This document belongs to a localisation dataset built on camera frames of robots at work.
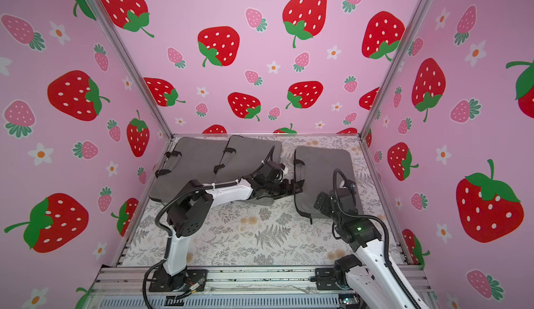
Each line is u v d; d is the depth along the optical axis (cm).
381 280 46
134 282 75
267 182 77
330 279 73
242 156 114
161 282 64
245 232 86
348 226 55
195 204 53
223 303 70
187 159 107
